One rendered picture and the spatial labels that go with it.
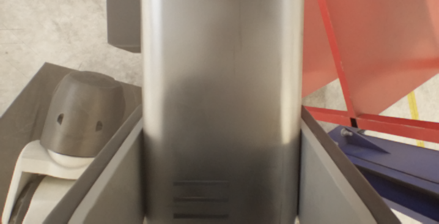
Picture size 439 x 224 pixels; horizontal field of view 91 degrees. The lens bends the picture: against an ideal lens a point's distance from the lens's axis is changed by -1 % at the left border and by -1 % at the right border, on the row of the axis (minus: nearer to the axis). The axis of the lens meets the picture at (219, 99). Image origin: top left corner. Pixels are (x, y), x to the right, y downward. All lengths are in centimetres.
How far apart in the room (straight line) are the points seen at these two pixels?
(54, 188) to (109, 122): 19
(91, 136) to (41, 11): 53
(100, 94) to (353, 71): 58
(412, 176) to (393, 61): 57
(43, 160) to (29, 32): 48
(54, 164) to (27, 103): 23
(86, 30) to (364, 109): 88
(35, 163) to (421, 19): 103
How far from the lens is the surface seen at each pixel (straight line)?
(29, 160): 59
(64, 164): 57
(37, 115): 75
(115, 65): 88
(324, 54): 107
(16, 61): 94
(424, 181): 116
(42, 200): 62
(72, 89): 54
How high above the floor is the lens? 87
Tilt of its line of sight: 69 degrees down
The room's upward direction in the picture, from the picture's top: 100 degrees clockwise
